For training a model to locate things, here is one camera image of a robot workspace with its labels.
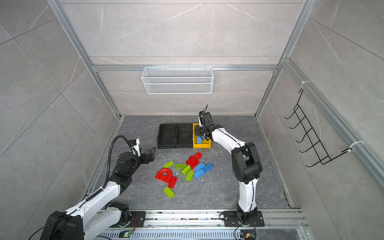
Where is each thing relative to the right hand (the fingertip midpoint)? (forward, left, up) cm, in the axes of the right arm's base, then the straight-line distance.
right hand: (198, 127), depth 97 cm
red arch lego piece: (-27, +22, -11) cm, 36 cm away
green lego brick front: (-38, +17, -10) cm, 43 cm away
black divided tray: (-3, +16, -4) cm, 17 cm away
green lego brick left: (-21, +20, -11) cm, 30 cm away
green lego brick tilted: (-25, +8, -9) cm, 28 cm away
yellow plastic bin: (-6, -5, -9) cm, 12 cm away
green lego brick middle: (-23, +12, -10) cm, 27 cm away
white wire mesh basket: (+27, +13, +18) cm, 35 cm away
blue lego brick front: (-4, 0, -8) cm, 9 cm away
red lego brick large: (-19, +4, -10) cm, 22 cm away
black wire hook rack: (-29, -51, +19) cm, 62 cm away
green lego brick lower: (-28, +6, -11) cm, 31 cm away
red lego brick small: (-15, 0, -10) cm, 18 cm away
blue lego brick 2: (-23, -5, -11) cm, 26 cm away
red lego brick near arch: (-32, +16, -11) cm, 37 cm away
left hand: (-15, +30, +4) cm, 34 cm away
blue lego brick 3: (-27, +1, -10) cm, 29 cm away
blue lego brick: (-23, 0, -10) cm, 25 cm away
